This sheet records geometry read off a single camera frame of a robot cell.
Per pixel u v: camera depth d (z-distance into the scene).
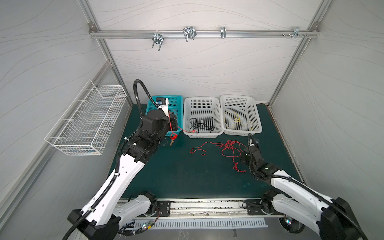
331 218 0.40
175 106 1.18
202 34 0.80
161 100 0.55
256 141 0.74
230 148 0.91
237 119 1.10
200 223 0.70
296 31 0.77
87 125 0.69
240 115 1.15
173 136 0.68
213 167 0.90
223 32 0.78
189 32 0.77
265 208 0.66
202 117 1.11
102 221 0.37
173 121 0.58
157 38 0.79
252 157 0.64
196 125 1.10
